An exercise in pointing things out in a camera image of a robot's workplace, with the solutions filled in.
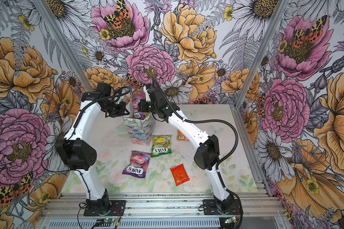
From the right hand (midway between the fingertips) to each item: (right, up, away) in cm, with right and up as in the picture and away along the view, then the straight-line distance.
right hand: (138, 107), depth 81 cm
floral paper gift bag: (0, -13, +4) cm, 14 cm away
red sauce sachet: (+23, -39, +4) cm, 46 cm away
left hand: (-7, -5, +4) cm, 10 cm away
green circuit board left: (-12, -56, -10) cm, 58 cm away
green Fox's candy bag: (+11, -23, +13) cm, 29 cm away
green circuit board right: (+49, -56, -9) cm, 75 cm away
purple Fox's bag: (-2, +4, +2) cm, 5 cm away
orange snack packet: (+24, -19, +19) cm, 36 cm away
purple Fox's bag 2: (-2, -34, +6) cm, 34 cm away
